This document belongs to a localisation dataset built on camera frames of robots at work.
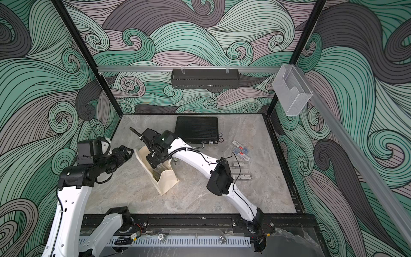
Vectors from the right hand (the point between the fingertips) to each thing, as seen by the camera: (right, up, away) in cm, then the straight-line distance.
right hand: (155, 162), depth 78 cm
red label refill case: (+48, +3, +20) cm, 52 cm away
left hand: (-10, +6, -8) cm, 14 cm away
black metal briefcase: (+20, +15, +27) cm, 37 cm away
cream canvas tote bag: (+4, -5, -3) cm, 7 cm away
